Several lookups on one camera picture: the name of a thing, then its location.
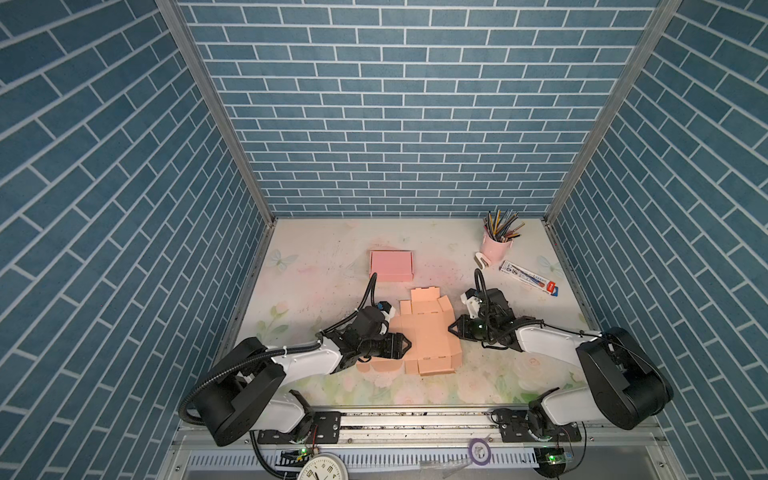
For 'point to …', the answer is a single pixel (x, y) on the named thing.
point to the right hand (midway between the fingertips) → (448, 325)
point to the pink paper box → (392, 265)
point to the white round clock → (326, 466)
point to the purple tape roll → (470, 451)
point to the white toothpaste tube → (540, 283)
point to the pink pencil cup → (497, 252)
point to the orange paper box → (434, 349)
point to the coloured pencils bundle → (498, 225)
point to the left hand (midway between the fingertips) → (404, 346)
